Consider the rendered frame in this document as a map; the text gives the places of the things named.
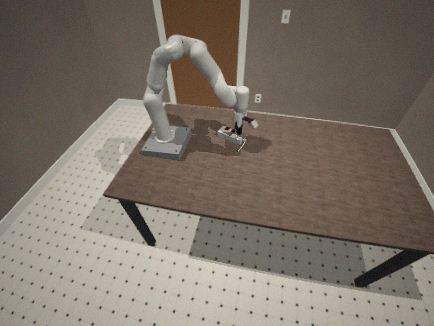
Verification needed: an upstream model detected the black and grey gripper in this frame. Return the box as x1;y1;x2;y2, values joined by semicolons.
232;110;247;134

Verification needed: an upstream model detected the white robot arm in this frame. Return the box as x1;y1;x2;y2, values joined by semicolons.
143;35;249;144

